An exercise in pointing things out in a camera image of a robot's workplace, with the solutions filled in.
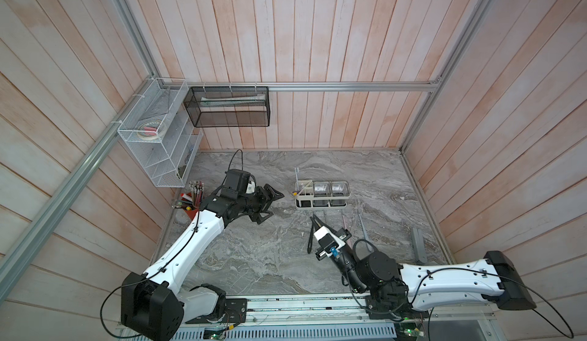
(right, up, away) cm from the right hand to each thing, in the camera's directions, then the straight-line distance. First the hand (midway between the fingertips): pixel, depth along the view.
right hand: (316, 215), depth 61 cm
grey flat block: (+42, -18, +25) cm, 52 cm away
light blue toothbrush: (+23, -12, +32) cm, 41 cm away
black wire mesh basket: (-36, +42, +44) cm, 71 cm away
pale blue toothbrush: (-3, +11, +52) cm, 54 cm away
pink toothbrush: (+16, -9, +32) cm, 37 cm away
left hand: (-10, 0, +15) cm, 18 cm away
